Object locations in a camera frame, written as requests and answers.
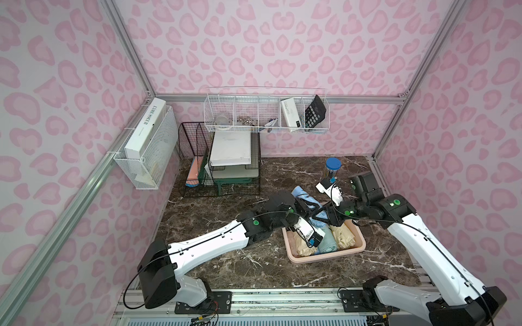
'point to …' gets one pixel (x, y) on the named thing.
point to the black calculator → (315, 113)
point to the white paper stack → (231, 148)
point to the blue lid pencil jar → (333, 164)
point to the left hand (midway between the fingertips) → (314, 198)
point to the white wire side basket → (147, 172)
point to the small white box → (291, 112)
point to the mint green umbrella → (328, 243)
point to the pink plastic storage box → (295, 257)
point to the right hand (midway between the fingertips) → (314, 215)
